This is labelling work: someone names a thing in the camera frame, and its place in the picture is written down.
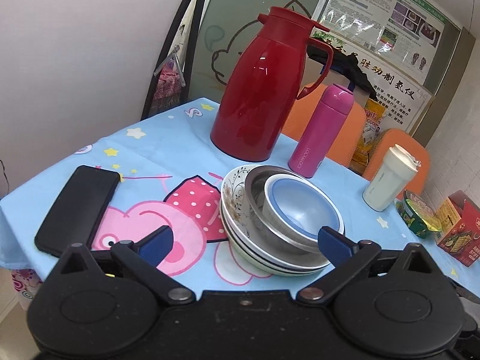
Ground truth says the stainless steel bowl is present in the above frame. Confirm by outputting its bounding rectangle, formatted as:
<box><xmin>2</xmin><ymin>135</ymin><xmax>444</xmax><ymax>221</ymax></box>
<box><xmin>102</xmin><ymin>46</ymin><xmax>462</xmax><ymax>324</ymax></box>
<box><xmin>261</xmin><ymin>172</ymin><xmax>345</xmax><ymax>250</ymax></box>

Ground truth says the blue plastic bowl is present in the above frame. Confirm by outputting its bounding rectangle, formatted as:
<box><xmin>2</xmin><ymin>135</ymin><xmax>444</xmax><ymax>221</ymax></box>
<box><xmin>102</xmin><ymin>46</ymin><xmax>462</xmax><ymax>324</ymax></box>
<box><xmin>270</xmin><ymin>178</ymin><xmax>340</xmax><ymax>241</ymax></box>

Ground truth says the orange chair left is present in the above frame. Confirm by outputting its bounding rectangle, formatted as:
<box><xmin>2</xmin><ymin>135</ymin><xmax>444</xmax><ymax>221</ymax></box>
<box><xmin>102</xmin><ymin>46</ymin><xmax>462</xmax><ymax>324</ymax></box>
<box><xmin>282</xmin><ymin>84</ymin><xmax>366</xmax><ymax>178</ymax></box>

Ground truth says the white board with black frame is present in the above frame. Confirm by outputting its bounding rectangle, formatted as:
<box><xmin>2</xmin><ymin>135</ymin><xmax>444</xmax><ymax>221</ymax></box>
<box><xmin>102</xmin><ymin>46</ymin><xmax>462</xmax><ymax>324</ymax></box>
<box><xmin>141</xmin><ymin>0</ymin><xmax>208</xmax><ymax>119</ymax></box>

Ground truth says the red cracker box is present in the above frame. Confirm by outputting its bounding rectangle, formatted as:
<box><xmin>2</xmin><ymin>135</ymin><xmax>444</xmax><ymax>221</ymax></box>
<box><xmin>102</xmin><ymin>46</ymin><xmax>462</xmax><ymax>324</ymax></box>
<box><xmin>436</xmin><ymin>190</ymin><xmax>480</xmax><ymax>267</ymax></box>

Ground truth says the white plate with dark rim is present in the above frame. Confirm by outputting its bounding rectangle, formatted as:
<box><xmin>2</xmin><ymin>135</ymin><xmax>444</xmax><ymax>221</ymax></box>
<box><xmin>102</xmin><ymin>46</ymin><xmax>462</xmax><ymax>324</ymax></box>
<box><xmin>220</xmin><ymin>210</ymin><xmax>326</xmax><ymax>276</ymax></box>

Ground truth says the orange chair right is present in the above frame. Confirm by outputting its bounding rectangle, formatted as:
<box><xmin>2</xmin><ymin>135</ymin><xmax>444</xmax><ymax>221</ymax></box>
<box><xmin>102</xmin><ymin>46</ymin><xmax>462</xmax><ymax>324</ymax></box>
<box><xmin>362</xmin><ymin>128</ymin><xmax>431</xmax><ymax>198</ymax></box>

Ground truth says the pink thermos bottle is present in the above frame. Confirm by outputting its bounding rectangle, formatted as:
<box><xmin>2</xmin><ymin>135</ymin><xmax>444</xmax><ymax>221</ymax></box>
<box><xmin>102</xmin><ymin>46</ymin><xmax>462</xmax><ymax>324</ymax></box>
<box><xmin>288</xmin><ymin>84</ymin><xmax>355</xmax><ymax>178</ymax></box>

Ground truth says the red thermos jug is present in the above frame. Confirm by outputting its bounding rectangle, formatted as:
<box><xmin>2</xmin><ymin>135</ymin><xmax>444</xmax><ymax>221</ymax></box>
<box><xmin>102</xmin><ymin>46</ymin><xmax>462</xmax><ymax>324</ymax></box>
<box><xmin>210</xmin><ymin>7</ymin><xmax>335</xmax><ymax>163</ymax></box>

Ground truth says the wall poster with charts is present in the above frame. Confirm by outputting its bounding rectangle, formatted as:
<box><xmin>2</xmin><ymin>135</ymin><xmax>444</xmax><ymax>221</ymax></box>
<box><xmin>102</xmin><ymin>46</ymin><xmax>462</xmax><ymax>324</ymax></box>
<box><xmin>320</xmin><ymin>0</ymin><xmax>461</xmax><ymax>93</ymax></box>

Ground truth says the white floral plate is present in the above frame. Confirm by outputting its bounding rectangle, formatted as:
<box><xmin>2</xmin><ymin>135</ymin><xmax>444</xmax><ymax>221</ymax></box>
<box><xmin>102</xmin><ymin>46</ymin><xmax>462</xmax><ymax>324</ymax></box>
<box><xmin>220</xmin><ymin>164</ymin><xmax>329</xmax><ymax>270</ymax></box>

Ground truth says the green instant noodle bowl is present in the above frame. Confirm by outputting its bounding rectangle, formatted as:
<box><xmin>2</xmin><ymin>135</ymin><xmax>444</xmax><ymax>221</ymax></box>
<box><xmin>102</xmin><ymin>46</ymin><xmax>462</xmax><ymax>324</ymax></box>
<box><xmin>396</xmin><ymin>189</ymin><xmax>443</xmax><ymax>239</ymax></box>

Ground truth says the yellow snack bag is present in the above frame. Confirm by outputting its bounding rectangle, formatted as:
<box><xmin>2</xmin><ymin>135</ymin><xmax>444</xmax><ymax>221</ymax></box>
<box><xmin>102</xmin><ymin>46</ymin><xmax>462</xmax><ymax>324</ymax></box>
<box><xmin>349</xmin><ymin>98</ymin><xmax>386</xmax><ymax>175</ymax></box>

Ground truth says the black smartphone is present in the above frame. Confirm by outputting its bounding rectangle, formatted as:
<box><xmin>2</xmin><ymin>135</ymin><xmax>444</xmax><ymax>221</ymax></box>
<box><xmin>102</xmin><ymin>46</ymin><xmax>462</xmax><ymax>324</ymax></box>
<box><xmin>34</xmin><ymin>165</ymin><xmax>120</xmax><ymax>257</ymax></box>

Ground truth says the white travel tumbler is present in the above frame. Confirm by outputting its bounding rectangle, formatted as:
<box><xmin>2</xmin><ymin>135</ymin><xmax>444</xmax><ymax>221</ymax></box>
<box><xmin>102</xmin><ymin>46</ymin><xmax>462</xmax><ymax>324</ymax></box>
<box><xmin>362</xmin><ymin>144</ymin><xmax>420</xmax><ymax>212</ymax></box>

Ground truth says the white notice with calligraphy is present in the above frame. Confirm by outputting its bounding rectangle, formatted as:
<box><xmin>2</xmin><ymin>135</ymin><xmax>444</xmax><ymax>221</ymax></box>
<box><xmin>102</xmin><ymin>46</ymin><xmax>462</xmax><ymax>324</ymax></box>
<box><xmin>312</xmin><ymin>29</ymin><xmax>433</xmax><ymax>135</ymax></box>

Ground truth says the black cloth on bag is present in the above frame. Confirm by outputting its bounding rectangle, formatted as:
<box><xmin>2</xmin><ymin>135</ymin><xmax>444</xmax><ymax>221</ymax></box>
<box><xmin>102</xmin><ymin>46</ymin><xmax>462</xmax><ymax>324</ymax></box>
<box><xmin>307</xmin><ymin>46</ymin><xmax>377</xmax><ymax>101</ymax></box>

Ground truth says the orange chair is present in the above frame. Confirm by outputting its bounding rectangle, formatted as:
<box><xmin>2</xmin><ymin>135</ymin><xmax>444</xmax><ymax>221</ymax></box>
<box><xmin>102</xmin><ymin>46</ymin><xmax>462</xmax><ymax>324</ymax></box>
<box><xmin>362</xmin><ymin>128</ymin><xmax>431</xmax><ymax>198</ymax></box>
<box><xmin>282</xmin><ymin>84</ymin><xmax>366</xmax><ymax>178</ymax></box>

